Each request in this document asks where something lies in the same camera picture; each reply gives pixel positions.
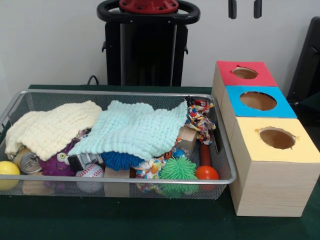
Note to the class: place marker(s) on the white baseball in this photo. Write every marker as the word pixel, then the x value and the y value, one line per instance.
pixel 91 171

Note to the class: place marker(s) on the drink can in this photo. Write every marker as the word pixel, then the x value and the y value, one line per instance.
pixel 28 162

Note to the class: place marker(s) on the blue spiky ball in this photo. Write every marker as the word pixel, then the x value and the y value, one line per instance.
pixel 117 161

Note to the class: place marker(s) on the clear mesh bin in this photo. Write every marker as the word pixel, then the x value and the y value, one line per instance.
pixel 62 100

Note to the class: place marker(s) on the yellow ball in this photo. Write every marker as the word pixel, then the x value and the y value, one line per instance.
pixel 8 168

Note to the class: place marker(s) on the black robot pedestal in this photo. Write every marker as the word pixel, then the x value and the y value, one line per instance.
pixel 147 55

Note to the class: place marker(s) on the green cloth on side table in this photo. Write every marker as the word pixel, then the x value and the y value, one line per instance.
pixel 311 110

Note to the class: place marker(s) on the wooden box with three holes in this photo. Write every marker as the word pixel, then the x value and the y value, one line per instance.
pixel 272 190

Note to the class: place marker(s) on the light blue waffle cloth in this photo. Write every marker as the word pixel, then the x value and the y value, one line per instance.
pixel 135 130

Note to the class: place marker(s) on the green spiky ball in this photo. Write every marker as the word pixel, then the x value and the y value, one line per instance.
pixel 177 168

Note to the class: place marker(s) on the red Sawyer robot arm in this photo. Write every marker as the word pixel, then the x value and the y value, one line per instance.
pixel 150 6

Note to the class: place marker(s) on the orange red ball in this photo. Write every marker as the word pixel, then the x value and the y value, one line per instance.
pixel 206 173

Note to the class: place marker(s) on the dark green tablecloth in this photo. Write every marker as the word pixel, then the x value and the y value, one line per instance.
pixel 150 220

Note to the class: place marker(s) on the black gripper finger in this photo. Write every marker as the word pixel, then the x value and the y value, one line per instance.
pixel 257 8
pixel 232 8

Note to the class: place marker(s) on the black flat panel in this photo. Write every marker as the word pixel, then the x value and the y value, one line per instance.
pixel 307 62

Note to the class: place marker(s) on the purple monster toy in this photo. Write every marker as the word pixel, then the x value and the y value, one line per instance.
pixel 53 166

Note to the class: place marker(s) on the cream waffle cloth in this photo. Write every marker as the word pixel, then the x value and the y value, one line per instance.
pixel 50 125

